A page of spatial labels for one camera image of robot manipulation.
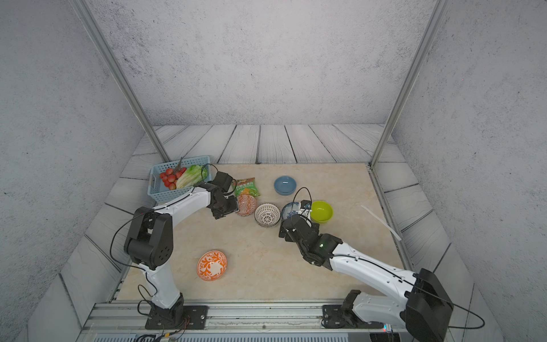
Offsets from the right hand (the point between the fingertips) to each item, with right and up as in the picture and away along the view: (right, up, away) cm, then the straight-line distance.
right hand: (293, 223), depth 80 cm
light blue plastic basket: (-64, +10, +25) cm, 69 cm away
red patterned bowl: (-20, +4, +22) cm, 30 cm away
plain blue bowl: (-2, +13, +28) cm, 31 cm away
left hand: (-24, +2, +15) cm, 28 cm away
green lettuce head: (-48, +19, +28) cm, 59 cm away
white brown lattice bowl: (-11, 0, +18) cm, 21 cm away
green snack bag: (-22, +13, +27) cm, 37 cm away
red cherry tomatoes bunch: (-62, +17, +31) cm, 71 cm away
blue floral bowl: (-1, +4, +15) cm, 16 cm away
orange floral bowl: (-32, -17, +4) cm, 36 cm away
